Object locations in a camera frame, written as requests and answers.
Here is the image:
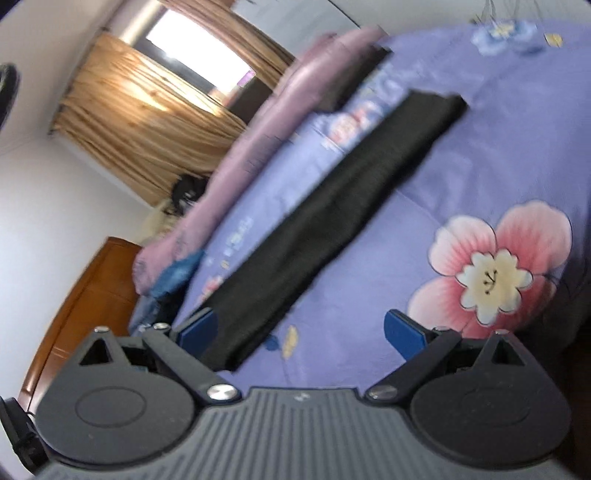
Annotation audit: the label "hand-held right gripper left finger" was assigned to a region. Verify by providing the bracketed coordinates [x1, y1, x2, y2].
[74, 308, 238, 406]

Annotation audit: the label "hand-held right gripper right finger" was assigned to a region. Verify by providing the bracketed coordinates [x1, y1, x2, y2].
[366, 310, 529, 402]

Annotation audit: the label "dark grey fleece pants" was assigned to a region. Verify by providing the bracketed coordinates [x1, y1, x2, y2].
[196, 90, 469, 371]

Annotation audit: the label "light blue jeans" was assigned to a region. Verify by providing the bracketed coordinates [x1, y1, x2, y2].
[128, 294, 182, 334]

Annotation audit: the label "blue denim garment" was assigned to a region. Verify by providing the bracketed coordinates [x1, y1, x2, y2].
[148, 249, 207, 301]

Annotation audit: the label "cream pillow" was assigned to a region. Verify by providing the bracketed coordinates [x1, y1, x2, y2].
[137, 198, 185, 246]

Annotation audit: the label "wooden headboard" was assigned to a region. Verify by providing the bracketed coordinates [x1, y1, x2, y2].
[18, 236, 144, 416]

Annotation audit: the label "black bag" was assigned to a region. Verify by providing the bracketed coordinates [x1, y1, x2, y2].
[168, 173, 214, 216]

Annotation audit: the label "purple floral bed sheet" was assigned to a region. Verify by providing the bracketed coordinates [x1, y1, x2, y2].
[129, 18, 591, 393]

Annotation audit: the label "pink duvet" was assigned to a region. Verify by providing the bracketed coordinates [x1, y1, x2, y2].
[131, 25, 393, 296]

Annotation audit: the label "wide tan curtain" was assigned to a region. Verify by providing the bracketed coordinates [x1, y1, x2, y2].
[48, 32, 251, 208]

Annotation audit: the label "window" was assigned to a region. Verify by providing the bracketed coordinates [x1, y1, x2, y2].
[147, 9, 257, 89]

